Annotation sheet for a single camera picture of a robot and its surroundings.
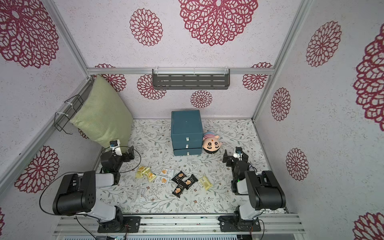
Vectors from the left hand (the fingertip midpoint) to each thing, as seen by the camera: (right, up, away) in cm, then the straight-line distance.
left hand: (126, 147), depth 93 cm
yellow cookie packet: (+17, -17, -6) cm, 25 cm away
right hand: (+66, -1, -4) cm, 66 cm away
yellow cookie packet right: (+49, -20, -7) cm, 54 cm away
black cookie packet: (+33, -18, -6) cm, 37 cm away
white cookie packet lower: (+24, -18, -6) cm, 30 cm away
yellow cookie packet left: (+11, -14, -4) cm, 18 cm away
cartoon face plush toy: (+54, +3, +3) cm, 54 cm away
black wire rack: (-22, +24, -14) cm, 36 cm away
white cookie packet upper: (+27, -15, -3) cm, 31 cm away
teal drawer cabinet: (+38, +9, -10) cm, 40 cm away
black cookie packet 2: (+39, -20, -7) cm, 44 cm away
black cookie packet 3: (+34, -23, -10) cm, 42 cm away
